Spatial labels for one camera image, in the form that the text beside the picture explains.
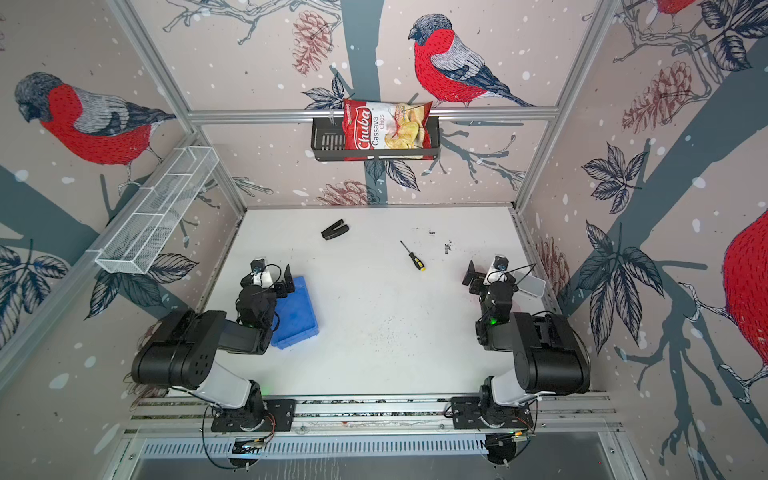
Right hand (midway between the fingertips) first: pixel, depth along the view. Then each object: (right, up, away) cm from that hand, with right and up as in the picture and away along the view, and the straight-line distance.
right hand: (484, 268), depth 89 cm
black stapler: (-50, +12, +21) cm, 56 cm away
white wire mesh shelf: (-92, +10, -16) cm, 94 cm away
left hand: (-66, 0, -1) cm, 66 cm away
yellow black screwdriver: (-19, 0, +12) cm, 22 cm away
